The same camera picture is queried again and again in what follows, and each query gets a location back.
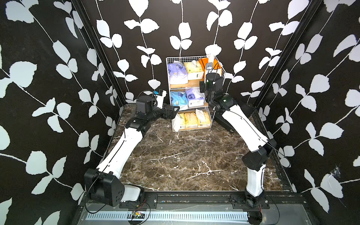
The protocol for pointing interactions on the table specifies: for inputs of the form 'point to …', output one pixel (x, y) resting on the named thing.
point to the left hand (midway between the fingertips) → (173, 104)
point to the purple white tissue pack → (195, 97)
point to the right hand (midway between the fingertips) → (207, 74)
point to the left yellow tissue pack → (179, 122)
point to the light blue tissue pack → (179, 98)
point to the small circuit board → (136, 215)
